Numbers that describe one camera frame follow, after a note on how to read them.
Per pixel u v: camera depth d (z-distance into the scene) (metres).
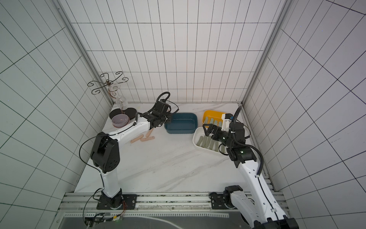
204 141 0.97
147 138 0.98
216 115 1.13
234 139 0.54
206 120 1.07
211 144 0.95
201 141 0.96
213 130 0.64
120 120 1.03
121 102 0.92
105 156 0.49
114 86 0.84
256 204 0.42
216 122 1.06
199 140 0.95
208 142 0.96
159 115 0.68
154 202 0.74
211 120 1.07
